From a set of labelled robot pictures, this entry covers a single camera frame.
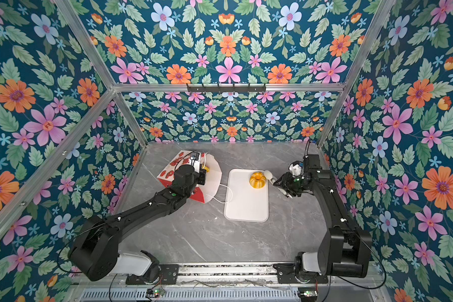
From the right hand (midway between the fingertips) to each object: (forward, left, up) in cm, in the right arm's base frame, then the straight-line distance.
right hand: (277, 184), depth 81 cm
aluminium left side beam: (-7, +80, +20) cm, 83 cm away
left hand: (+9, +33, +6) cm, 35 cm away
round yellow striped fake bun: (+11, +7, -13) cm, 18 cm away
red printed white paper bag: (+3, +34, -13) cm, 37 cm away
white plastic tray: (-1, +15, -16) cm, 22 cm away
